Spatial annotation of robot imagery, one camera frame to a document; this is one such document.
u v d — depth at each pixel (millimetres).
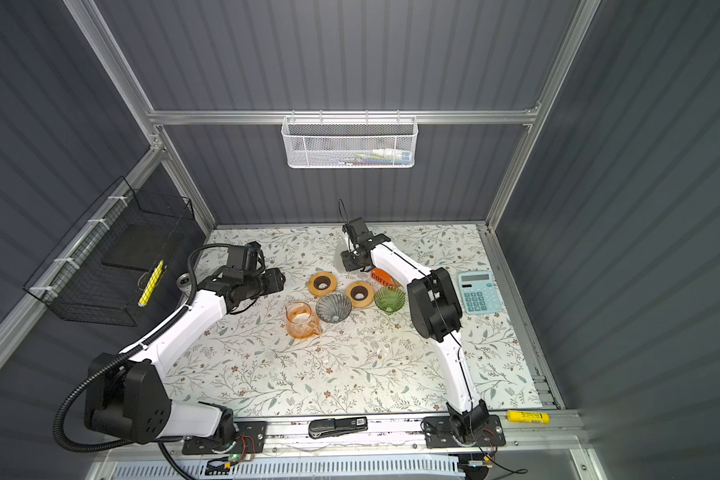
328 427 708
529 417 752
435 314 583
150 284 718
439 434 736
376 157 926
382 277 1009
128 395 413
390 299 929
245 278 654
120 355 443
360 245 773
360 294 996
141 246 786
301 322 932
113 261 743
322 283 1024
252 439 722
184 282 881
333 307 937
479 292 979
